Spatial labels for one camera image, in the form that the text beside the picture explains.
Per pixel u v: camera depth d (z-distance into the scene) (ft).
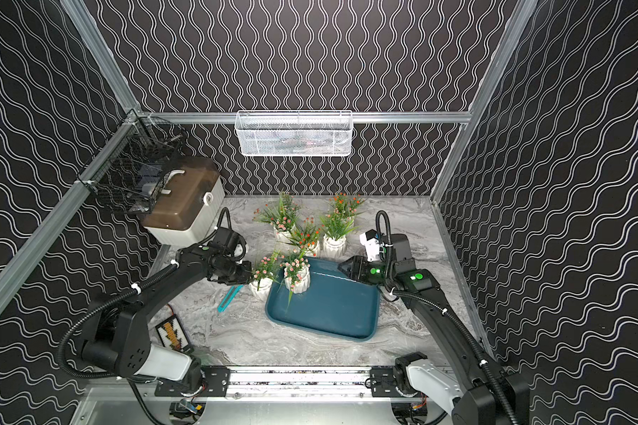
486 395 1.24
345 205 3.35
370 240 2.34
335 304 2.89
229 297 2.96
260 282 2.72
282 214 3.20
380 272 2.12
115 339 1.41
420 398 2.39
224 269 2.39
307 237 2.97
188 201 3.08
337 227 3.12
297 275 2.67
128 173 3.03
